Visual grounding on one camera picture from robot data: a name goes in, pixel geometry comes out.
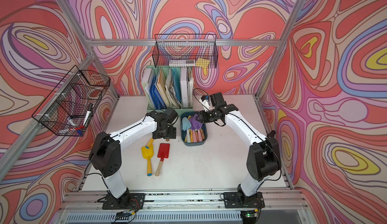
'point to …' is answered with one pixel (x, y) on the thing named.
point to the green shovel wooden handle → (167, 140)
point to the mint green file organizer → (166, 87)
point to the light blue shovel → (186, 123)
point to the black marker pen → (88, 113)
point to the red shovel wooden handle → (163, 153)
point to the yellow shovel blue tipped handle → (148, 153)
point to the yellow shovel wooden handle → (202, 134)
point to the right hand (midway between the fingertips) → (199, 121)
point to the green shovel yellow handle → (149, 143)
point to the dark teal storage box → (183, 133)
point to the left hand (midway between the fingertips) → (170, 136)
